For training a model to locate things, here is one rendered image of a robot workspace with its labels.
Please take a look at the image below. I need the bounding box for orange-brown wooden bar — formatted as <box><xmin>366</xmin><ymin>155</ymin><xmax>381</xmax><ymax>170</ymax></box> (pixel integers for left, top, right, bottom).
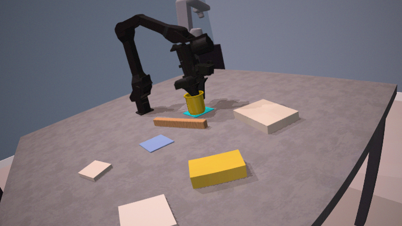
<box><xmin>153</xmin><ymin>117</ymin><xmax>208</xmax><ymax>129</ymax></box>

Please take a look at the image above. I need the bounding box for yellow rectangular block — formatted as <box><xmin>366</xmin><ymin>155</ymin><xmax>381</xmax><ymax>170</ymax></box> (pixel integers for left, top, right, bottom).
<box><xmin>188</xmin><ymin>150</ymin><xmax>247</xmax><ymax>189</ymax></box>

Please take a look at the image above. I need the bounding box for yellow translucent cup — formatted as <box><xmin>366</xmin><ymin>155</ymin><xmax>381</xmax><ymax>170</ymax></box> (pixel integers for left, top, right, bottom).
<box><xmin>184</xmin><ymin>91</ymin><xmax>205</xmax><ymax>115</ymax></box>

